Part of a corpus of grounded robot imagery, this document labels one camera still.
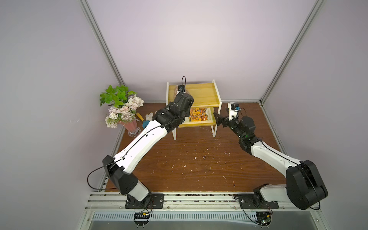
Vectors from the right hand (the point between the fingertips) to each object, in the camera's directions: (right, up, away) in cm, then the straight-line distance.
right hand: (224, 107), depth 79 cm
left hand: (-23, +2, -6) cm, 24 cm away
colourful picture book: (-14, -4, +11) cm, 18 cm away
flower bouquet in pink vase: (-56, -3, -2) cm, 57 cm away
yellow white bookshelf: (-10, +3, -3) cm, 11 cm away
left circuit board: (-45, -58, -6) cm, 74 cm away
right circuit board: (+18, -57, -8) cm, 60 cm away
